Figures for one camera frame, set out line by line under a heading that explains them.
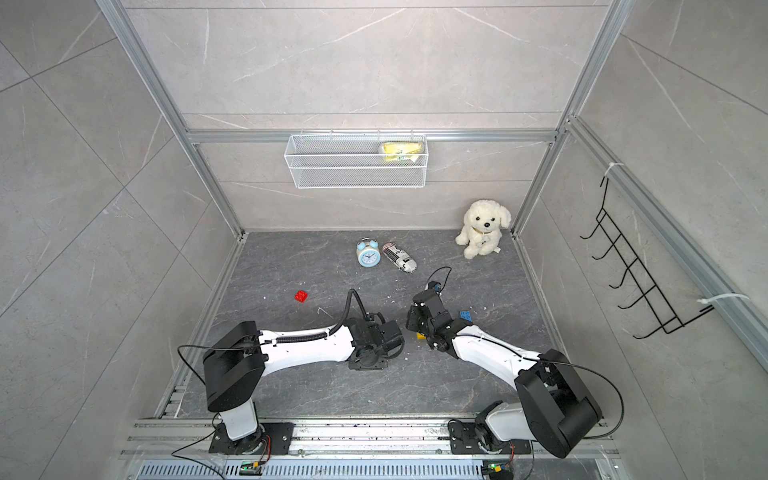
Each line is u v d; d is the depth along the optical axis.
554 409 0.42
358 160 1.01
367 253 1.04
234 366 0.45
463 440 0.73
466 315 0.94
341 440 0.75
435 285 0.80
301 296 1.00
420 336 0.78
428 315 0.68
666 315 0.60
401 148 0.85
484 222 1.00
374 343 0.60
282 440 0.73
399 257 1.07
